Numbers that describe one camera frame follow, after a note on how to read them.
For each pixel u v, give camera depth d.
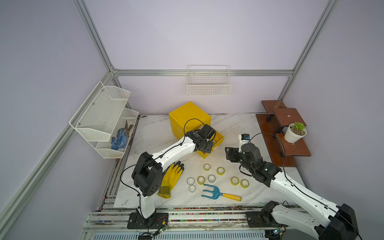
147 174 0.47
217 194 0.82
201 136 0.64
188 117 0.90
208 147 0.78
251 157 0.57
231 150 0.70
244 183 0.86
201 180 0.88
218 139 0.92
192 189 0.84
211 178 0.87
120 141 0.88
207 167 0.92
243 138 0.68
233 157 0.68
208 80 0.96
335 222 0.39
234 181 0.86
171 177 0.86
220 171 0.91
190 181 0.86
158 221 0.72
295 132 0.80
